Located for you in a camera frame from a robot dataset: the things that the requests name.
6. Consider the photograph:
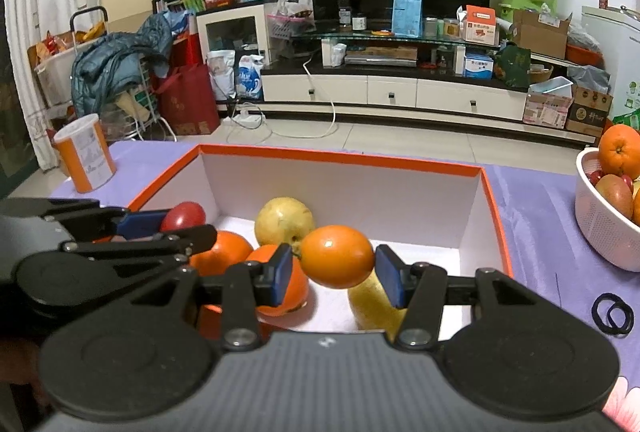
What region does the white glass-door cabinet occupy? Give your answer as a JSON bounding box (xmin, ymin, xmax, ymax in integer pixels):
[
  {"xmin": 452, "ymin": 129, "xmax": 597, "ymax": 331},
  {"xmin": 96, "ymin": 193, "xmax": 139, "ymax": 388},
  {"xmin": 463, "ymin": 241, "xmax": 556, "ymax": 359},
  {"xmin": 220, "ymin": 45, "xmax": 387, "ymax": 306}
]
[{"xmin": 196, "ymin": 3, "xmax": 271, "ymax": 65}]

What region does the white plastic bin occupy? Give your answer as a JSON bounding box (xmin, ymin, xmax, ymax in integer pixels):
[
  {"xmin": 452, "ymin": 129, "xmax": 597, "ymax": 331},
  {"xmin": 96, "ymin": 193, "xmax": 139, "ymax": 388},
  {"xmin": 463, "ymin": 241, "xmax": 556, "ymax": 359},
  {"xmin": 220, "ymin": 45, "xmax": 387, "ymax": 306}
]
[{"xmin": 528, "ymin": 76, "xmax": 574, "ymax": 96}]

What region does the yellow-green pear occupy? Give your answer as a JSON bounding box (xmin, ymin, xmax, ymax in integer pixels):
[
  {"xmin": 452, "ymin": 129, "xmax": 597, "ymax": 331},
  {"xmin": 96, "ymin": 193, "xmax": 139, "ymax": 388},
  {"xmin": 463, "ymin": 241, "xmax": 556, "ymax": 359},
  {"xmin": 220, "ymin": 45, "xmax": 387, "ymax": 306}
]
[{"xmin": 254, "ymin": 197, "xmax": 317, "ymax": 247}]

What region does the blue and white mask box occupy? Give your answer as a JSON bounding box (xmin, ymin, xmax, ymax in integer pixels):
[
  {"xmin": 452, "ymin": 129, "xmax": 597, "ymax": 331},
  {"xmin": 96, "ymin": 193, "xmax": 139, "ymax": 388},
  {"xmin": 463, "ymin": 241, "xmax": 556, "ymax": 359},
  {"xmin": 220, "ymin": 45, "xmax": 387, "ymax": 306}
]
[{"xmin": 462, "ymin": 53, "xmax": 496, "ymax": 78}]

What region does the orange and white can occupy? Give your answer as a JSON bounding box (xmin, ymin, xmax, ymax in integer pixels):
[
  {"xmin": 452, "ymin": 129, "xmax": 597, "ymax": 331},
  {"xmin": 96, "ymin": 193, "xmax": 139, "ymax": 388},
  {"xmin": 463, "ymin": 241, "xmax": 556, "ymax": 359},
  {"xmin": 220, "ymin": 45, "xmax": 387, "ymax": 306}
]
[{"xmin": 52, "ymin": 113, "xmax": 117, "ymax": 193}]

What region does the orange and white carton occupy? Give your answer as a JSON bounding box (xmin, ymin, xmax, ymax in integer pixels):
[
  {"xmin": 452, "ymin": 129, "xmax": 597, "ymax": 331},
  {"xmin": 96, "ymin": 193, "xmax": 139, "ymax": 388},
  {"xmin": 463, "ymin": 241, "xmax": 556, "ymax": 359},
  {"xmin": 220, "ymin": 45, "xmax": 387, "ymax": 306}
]
[{"xmin": 460, "ymin": 5, "xmax": 498, "ymax": 46}]

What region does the dark green bag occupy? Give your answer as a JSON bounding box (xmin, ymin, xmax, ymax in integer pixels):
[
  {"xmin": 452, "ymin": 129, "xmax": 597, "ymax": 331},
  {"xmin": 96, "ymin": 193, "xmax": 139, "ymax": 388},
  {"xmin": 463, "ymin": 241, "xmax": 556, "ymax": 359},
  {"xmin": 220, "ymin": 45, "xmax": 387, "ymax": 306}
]
[{"xmin": 492, "ymin": 42, "xmax": 532, "ymax": 88}]

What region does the yellow mango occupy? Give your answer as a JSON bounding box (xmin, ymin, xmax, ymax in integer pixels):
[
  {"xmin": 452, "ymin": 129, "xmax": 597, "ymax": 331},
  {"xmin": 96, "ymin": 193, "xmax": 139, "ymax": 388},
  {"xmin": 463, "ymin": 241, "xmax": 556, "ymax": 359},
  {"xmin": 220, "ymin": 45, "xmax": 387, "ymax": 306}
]
[{"xmin": 347, "ymin": 272, "xmax": 408, "ymax": 340}]

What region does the red shopping bag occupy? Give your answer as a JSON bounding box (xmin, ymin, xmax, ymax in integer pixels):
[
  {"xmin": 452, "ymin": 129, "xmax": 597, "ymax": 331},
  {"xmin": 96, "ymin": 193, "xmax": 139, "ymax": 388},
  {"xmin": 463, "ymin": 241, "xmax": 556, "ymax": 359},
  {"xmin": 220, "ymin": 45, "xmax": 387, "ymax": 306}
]
[{"xmin": 152, "ymin": 64, "xmax": 221, "ymax": 136}]

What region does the white cable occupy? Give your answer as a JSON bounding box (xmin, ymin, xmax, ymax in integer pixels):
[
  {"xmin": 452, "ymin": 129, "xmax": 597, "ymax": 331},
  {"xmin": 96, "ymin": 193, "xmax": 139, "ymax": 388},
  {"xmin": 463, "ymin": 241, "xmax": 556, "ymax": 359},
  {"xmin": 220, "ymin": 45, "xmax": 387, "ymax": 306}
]
[{"xmin": 265, "ymin": 59, "xmax": 337, "ymax": 140}]

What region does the white television stand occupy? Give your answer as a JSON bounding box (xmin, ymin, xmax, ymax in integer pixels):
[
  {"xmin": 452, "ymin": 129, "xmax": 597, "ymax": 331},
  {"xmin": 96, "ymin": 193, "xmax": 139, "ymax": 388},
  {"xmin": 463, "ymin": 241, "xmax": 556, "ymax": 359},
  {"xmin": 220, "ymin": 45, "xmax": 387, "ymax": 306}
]
[{"xmin": 260, "ymin": 32, "xmax": 601, "ymax": 145}]

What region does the blue-grey jacket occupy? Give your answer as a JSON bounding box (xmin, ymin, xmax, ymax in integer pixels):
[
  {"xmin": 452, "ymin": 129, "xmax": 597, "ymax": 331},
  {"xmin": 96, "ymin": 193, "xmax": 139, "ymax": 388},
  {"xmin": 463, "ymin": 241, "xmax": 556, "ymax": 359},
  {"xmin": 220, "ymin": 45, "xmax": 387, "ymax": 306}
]
[{"xmin": 71, "ymin": 12, "xmax": 173, "ymax": 117}]

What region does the white plastic colander bowl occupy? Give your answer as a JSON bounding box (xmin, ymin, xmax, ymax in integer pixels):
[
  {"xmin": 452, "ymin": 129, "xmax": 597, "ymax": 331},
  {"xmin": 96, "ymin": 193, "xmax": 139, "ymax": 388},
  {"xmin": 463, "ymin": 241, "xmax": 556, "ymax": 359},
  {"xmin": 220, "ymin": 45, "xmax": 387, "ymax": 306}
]
[{"xmin": 575, "ymin": 147, "xmax": 640, "ymax": 273}]

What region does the blue paper pack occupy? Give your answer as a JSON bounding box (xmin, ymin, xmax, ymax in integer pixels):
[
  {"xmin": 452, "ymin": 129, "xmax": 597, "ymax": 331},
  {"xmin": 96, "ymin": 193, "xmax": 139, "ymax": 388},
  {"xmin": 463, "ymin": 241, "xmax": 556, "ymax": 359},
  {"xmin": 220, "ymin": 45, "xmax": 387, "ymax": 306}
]
[{"xmin": 391, "ymin": 0, "xmax": 424, "ymax": 36}]

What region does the small tangerine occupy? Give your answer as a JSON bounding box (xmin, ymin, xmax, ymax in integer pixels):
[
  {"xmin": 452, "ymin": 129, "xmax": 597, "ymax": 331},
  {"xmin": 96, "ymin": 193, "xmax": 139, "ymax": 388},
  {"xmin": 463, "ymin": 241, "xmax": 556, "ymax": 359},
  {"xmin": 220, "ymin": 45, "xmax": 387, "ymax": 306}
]
[{"xmin": 299, "ymin": 225, "xmax": 376, "ymax": 289}]

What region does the black trolley cart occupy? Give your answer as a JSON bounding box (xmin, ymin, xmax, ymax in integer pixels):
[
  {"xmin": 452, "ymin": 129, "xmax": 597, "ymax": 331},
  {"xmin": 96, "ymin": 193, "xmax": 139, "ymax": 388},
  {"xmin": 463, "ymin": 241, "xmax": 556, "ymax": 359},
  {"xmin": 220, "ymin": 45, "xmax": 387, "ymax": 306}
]
[{"xmin": 70, "ymin": 6, "xmax": 109, "ymax": 45}]

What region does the blue and white bag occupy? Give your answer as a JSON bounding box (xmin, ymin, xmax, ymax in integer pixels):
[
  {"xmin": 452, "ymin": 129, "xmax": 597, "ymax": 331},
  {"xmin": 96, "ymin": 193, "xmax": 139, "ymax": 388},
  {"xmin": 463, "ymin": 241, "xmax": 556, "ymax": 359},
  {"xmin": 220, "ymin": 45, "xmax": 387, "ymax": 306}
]
[{"xmin": 235, "ymin": 54, "xmax": 265, "ymax": 101}]

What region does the red-brown mango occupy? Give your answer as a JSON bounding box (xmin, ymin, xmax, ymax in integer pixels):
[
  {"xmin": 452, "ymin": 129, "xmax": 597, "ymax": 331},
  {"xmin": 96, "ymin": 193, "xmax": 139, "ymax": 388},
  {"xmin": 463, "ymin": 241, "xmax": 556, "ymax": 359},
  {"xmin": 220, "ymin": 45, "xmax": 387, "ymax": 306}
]
[{"xmin": 595, "ymin": 174, "xmax": 634, "ymax": 220}]

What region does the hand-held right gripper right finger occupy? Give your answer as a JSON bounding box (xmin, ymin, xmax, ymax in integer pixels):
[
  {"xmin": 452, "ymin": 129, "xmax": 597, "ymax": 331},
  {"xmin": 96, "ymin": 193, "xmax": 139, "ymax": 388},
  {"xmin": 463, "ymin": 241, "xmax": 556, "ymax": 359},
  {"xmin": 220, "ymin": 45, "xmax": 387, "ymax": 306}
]
[{"xmin": 375, "ymin": 244, "xmax": 561, "ymax": 350}]

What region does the brown printed carton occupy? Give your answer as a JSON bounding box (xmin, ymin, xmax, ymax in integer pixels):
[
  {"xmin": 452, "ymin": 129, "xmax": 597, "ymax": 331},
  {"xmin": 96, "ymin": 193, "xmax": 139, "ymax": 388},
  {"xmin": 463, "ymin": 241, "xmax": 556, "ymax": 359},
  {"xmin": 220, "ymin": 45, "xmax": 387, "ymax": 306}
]
[{"xmin": 565, "ymin": 85, "xmax": 613, "ymax": 137}]

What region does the white chest freezer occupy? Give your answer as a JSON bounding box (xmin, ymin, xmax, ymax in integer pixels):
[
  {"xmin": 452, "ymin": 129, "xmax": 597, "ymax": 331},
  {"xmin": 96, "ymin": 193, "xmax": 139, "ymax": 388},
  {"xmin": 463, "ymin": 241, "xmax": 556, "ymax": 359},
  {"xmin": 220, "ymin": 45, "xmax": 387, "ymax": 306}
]
[{"xmin": 581, "ymin": 6, "xmax": 640, "ymax": 123}]

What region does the large orange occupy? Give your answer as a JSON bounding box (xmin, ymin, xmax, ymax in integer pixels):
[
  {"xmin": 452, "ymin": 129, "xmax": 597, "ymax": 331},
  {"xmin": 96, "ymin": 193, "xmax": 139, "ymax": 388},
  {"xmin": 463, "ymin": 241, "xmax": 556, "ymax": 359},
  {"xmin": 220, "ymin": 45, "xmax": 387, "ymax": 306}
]
[{"xmin": 189, "ymin": 230, "xmax": 254, "ymax": 277}]

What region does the black hair tie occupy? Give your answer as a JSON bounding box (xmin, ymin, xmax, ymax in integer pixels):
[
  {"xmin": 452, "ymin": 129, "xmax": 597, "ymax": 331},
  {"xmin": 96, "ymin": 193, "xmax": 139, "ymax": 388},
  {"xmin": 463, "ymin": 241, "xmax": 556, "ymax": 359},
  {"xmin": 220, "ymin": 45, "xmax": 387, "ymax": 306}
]
[
  {"xmin": 602, "ymin": 302, "xmax": 635, "ymax": 338},
  {"xmin": 591, "ymin": 293, "xmax": 626, "ymax": 330}
]

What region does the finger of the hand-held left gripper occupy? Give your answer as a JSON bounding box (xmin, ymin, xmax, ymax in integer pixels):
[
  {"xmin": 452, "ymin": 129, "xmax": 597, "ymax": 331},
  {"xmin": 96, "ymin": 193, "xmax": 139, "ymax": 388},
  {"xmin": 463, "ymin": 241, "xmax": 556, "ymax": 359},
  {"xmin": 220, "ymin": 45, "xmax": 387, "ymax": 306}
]
[
  {"xmin": 0, "ymin": 199, "xmax": 173, "ymax": 243},
  {"xmin": 62, "ymin": 225, "xmax": 217, "ymax": 280}
]

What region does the open cardboard box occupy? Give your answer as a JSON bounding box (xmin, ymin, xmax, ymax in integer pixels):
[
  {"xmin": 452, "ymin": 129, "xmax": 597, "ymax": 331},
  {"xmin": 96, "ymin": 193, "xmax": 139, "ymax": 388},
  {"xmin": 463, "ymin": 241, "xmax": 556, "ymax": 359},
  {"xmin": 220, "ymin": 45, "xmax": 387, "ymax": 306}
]
[{"xmin": 512, "ymin": 9, "xmax": 573, "ymax": 60}]

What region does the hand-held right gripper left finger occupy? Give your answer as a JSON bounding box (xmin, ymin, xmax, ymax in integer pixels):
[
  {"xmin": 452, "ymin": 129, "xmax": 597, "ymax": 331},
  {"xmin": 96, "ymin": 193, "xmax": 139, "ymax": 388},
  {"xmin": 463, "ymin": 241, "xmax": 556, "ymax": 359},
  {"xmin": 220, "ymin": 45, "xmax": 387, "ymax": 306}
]
[{"xmin": 115, "ymin": 244, "xmax": 295, "ymax": 349}]

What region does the printed fruit carton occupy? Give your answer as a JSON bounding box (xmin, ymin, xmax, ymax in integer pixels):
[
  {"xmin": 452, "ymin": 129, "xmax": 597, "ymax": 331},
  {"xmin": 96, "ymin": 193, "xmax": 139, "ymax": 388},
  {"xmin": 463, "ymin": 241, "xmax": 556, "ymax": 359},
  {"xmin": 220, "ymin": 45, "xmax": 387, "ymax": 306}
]
[{"xmin": 522, "ymin": 92, "xmax": 574, "ymax": 129}]

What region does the white curtain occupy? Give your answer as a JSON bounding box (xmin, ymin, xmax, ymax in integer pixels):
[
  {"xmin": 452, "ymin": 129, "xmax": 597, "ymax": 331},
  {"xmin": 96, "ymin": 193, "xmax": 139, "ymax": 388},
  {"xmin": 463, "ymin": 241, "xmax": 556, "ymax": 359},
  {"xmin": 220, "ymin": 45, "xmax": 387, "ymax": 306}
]
[{"xmin": 0, "ymin": 0, "xmax": 116, "ymax": 173}]

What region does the orange cardboard box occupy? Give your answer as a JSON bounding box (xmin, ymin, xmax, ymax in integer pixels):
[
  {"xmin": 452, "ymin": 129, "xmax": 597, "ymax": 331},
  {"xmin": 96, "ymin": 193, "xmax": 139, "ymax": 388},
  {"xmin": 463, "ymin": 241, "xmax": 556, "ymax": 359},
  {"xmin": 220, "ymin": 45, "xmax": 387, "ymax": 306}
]
[{"xmin": 127, "ymin": 144, "xmax": 514, "ymax": 343}]

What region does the white power strip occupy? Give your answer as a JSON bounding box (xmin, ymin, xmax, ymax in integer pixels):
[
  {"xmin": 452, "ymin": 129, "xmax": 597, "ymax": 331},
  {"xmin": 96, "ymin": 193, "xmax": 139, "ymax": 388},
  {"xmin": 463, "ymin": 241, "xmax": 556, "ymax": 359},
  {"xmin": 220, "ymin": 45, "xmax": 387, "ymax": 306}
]
[{"xmin": 227, "ymin": 104, "xmax": 266, "ymax": 125}]

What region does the red tomato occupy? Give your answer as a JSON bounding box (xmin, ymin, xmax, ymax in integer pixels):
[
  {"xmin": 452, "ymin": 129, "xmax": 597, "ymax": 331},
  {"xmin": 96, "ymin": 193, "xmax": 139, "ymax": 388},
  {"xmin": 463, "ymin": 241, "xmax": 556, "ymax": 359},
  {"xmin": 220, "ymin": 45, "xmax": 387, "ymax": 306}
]
[{"xmin": 160, "ymin": 202, "xmax": 207, "ymax": 233}]

